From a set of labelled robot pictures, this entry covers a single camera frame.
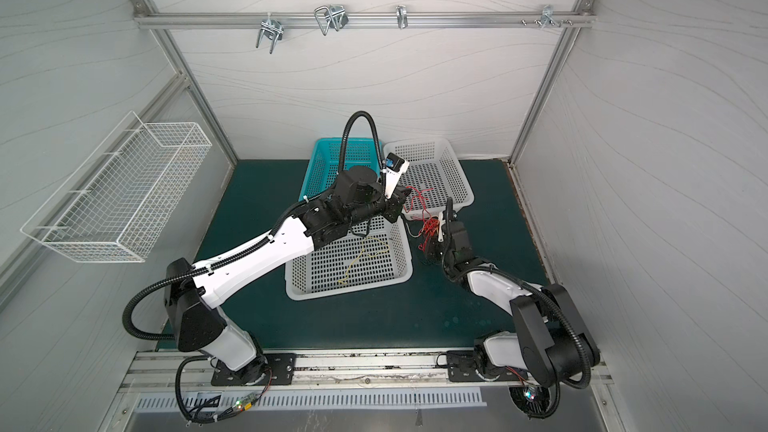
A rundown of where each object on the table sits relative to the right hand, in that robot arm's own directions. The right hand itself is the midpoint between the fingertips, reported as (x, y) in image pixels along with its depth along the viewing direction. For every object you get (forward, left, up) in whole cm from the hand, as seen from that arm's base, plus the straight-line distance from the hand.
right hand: (436, 231), depth 92 cm
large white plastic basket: (-9, +27, -6) cm, 29 cm away
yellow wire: (-15, +28, -6) cm, 32 cm away
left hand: (-3, +8, +25) cm, 27 cm away
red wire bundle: (-2, +2, +4) cm, 5 cm away
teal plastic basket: (+31, +44, -5) cm, 54 cm away
